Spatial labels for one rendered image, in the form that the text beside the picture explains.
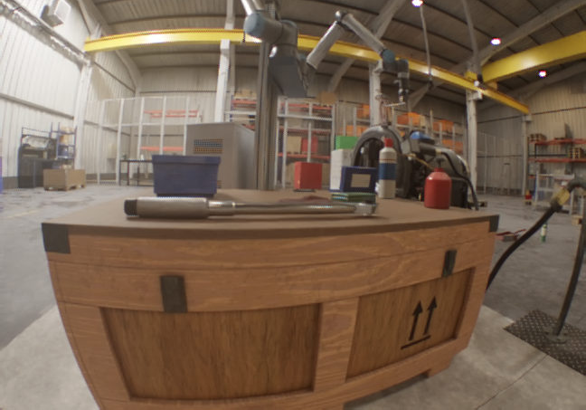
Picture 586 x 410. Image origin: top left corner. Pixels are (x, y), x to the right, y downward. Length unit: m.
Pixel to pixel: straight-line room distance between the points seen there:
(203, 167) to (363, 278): 0.51
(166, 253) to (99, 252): 0.11
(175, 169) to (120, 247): 0.39
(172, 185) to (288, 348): 0.51
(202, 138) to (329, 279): 1.34
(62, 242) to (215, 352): 0.31
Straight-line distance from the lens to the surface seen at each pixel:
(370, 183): 1.15
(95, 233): 0.41
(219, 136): 1.57
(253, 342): 0.47
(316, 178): 7.50
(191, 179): 0.74
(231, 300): 0.40
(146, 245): 0.38
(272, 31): 1.56
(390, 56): 2.04
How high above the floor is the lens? 0.55
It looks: 4 degrees down
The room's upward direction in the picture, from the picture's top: 2 degrees clockwise
